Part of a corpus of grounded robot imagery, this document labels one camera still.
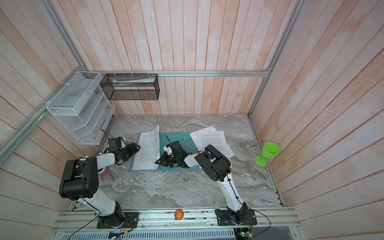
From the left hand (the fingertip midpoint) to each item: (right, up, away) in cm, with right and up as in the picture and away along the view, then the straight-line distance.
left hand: (138, 151), depth 97 cm
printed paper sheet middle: (+54, +7, +10) cm, 56 cm away
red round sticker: (+29, -29, -22) cm, 47 cm away
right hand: (+13, -6, -6) cm, 16 cm away
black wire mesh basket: (-7, +45, +7) cm, 46 cm away
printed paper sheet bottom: (+46, +9, +10) cm, 48 cm away
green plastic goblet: (+79, +3, -16) cm, 80 cm away
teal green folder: (+31, +7, +13) cm, 34 cm away
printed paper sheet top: (+6, -1, +3) cm, 7 cm away
